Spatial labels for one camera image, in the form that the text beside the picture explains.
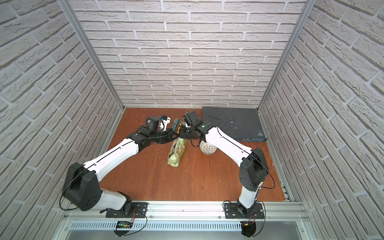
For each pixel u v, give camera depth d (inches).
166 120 30.1
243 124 41.1
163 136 27.8
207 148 37.4
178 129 28.8
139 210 29.1
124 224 28.3
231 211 28.6
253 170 17.6
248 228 27.3
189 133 27.0
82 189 16.3
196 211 29.8
